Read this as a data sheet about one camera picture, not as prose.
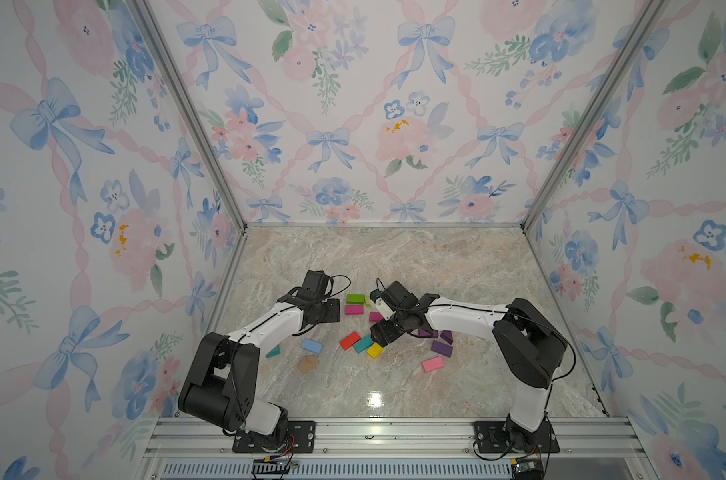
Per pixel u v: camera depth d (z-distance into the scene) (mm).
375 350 878
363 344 892
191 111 860
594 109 856
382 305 763
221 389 433
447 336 884
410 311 699
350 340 902
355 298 1003
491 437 732
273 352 871
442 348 883
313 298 701
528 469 730
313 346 883
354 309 963
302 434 739
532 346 487
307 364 847
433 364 860
